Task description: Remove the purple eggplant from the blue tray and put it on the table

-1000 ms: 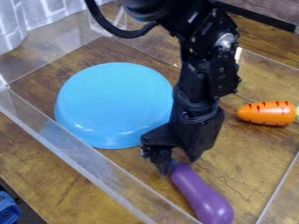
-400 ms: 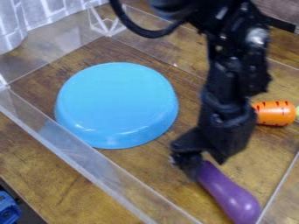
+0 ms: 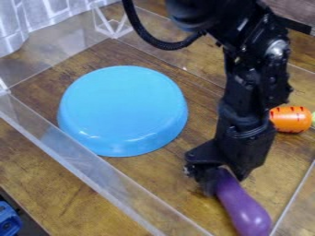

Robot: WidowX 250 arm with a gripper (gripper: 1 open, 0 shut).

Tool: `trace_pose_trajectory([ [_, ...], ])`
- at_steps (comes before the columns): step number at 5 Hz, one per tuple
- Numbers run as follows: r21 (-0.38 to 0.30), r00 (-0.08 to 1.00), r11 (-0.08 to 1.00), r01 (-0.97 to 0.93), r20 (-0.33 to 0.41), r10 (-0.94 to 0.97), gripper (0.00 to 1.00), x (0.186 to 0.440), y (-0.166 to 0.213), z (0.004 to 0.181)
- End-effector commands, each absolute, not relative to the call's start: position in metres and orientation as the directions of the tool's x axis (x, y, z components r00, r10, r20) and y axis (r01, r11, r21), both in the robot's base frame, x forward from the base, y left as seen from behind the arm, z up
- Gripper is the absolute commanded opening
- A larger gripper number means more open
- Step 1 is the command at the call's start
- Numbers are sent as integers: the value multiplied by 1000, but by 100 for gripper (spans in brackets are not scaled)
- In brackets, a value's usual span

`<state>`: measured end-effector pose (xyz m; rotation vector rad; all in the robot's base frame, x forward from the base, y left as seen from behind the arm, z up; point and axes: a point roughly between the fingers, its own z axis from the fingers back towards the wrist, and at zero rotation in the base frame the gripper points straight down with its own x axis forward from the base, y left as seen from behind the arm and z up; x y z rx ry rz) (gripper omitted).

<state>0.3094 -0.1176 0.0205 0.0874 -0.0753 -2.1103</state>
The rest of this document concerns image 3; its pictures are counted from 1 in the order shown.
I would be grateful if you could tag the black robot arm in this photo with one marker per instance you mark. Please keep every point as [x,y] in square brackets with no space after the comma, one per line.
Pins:
[257,49]

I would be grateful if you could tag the orange toy carrot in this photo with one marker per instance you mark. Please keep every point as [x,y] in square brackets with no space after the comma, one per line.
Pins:
[292,119]

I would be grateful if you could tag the blue upside-down tray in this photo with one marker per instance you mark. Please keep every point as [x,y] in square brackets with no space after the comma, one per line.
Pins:
[123,110]

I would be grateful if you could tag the white grid curtain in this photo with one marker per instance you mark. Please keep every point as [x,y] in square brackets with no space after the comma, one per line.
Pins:
[25,16]

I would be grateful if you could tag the clear acrylic enclosure wall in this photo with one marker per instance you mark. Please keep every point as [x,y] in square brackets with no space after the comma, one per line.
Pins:
[79,194]

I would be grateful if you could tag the purple toy eggplant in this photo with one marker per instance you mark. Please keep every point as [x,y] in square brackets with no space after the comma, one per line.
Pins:
[249,216]

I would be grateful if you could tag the blue object at corner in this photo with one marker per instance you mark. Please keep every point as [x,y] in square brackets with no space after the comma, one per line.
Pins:
[11,222]

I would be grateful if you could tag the clear acrylic corner bracket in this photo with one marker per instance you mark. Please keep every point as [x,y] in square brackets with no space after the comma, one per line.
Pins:
[111,28]

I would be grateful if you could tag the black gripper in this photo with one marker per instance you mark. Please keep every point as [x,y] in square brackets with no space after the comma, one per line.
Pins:
[258,86]

